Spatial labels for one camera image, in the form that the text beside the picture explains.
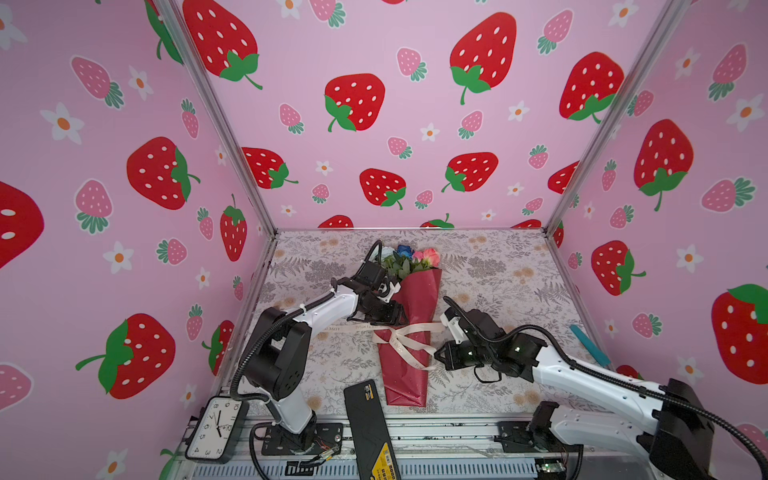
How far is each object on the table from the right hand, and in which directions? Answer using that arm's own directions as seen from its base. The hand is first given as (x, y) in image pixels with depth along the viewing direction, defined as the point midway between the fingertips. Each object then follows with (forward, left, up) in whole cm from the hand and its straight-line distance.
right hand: (431, 356), depth 76 cm
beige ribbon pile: (+4, +4, -5) cm, 8 cm away
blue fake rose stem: (+41, +11, -5) cm, 42 cm away
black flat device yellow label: (-22, +12, -9) cm, 26 cm away
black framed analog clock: (-22, +51, -8) cm, 56 cm away
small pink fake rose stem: (+41, +6, -6) cm, 42 cm away
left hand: (+11, +9, -4) cm, 15 cm away
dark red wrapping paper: (+21, +4, -6) cm, 22 cm away
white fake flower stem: (+36, +15, -7) cm, 39 cm away
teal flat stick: (+14, -49, -13) cm, 53 cm away
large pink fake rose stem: (+40, +1, -6) cm, 41 cm away
